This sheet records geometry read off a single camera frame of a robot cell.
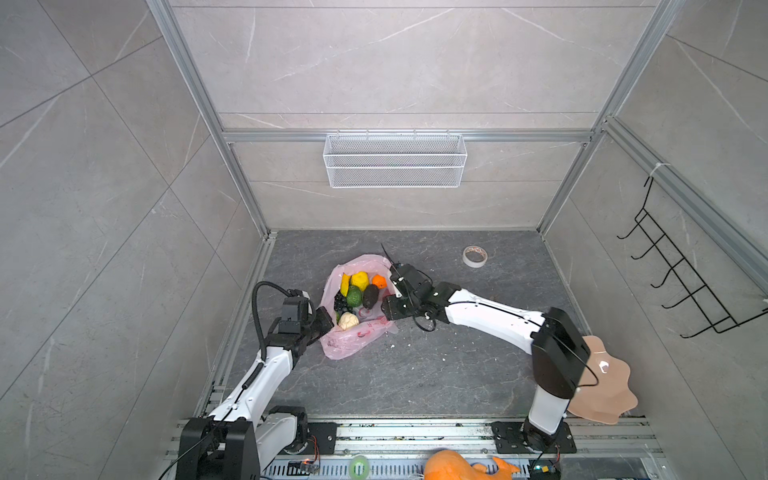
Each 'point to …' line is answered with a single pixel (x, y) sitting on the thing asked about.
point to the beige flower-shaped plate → (605, 391)
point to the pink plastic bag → (374, 325)
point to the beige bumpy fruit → (347, 320)
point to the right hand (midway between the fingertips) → (388, 304)
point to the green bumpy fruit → (354, 296)
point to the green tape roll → (359, 467)
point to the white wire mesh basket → (395, 161)
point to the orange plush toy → (448, 465)
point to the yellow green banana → (344, 284)
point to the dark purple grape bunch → (341, 304)
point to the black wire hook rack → (712, 309)
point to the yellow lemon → (360, 279)
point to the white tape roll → (474, 256)
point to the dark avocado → (370, 296)
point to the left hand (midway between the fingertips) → (331, 310)
